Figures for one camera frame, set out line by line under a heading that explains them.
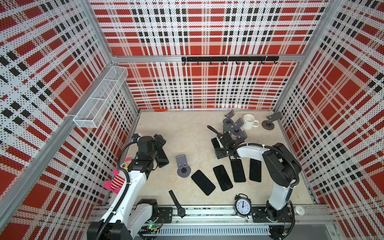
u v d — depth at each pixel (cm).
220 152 87
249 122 104
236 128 104
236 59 89
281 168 49
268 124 110
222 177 87
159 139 74
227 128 99
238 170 89
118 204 43
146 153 60
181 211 75
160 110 127
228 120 108
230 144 76
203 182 86
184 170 88
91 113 91
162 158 93
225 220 73
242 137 95
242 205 75
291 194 55
